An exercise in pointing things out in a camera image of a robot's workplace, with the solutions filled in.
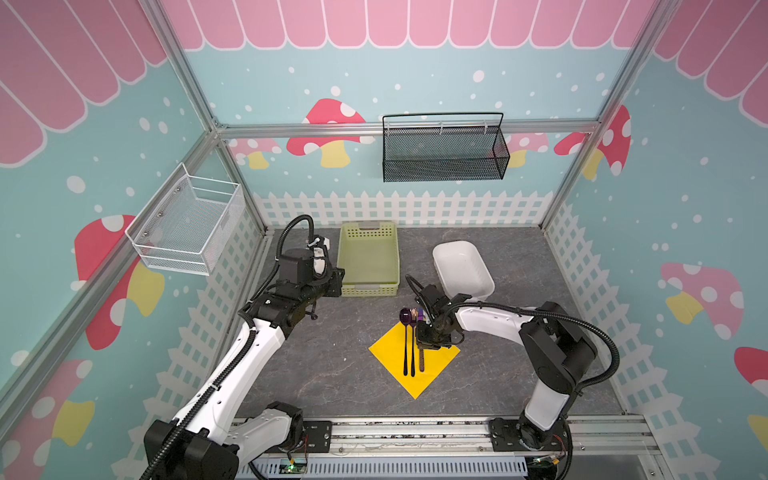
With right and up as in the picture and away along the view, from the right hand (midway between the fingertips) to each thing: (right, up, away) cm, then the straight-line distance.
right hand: (415, 344), depth 89 cm
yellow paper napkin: (-8, -1, 0) cm, 8 cm away
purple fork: (0, +7, +6) cm, 9 cm away
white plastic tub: (+18, +22, +17) cm, 33 cm away
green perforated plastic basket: (-15, +27, +14) cm, 34 cm away
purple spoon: (-3, +7, +5) cm, 9 cm away
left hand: (-21, +21, -11) cm, 32 cm away
